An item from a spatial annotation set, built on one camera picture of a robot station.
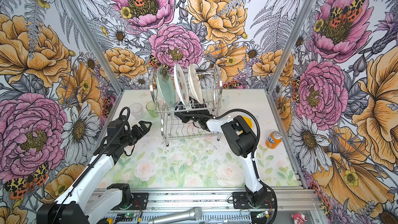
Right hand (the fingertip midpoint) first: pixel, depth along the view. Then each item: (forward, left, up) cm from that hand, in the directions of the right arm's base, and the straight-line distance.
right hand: (176, 116), depth 93 cm
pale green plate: (+6, +3, +19) cm, 20 cm away
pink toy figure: (-50, -55, -7) cm, 75 cm away
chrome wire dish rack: (-4, +2, -6) cm, 8 cm away
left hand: (-11, +14, +2) cm, 18 cm away
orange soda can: (-16, -53, -1) cm, 56 cm away
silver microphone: (-47, -12, -6) cm, 49 cm away
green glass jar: (+12, +18, -5) cm, 22 cm away
